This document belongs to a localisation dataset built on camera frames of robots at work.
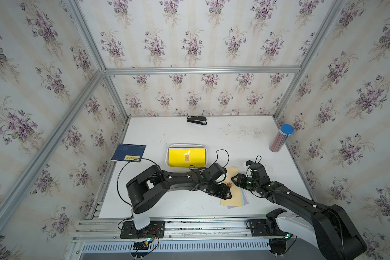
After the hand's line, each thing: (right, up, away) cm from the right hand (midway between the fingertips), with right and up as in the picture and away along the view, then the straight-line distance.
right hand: (235, 180), depth 88 cm
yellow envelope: (-27, +12, +5) cm, 31 cm away
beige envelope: (-2, -2, -7) cm, 8 cm away
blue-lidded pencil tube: (+27, +21, +5) cm, 35 cm away
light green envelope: (+2, -9, -6) cm, 11 cm away
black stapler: (-21, +36, +28) cm, 50 cm away
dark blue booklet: (-64, +14, +13) cm, 67 cm away
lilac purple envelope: (+4, -8, -5) cm, 10 cm away
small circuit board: (-47, -24, -16) cm, 55 cm away
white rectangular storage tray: (-28, +19, +11) cm, 36 cm away
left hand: (-5, -6, -8) cm, 12 cm away
